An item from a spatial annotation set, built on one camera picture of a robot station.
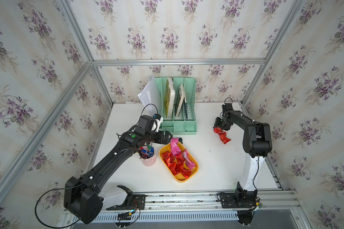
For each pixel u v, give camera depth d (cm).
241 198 65
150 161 80
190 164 82
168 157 82
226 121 85
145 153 82
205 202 75
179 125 101
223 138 96
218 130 99
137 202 73
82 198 37
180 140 93
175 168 79
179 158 80
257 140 55
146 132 58
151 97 91
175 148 86
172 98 92
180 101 98
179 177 80
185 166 82
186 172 76
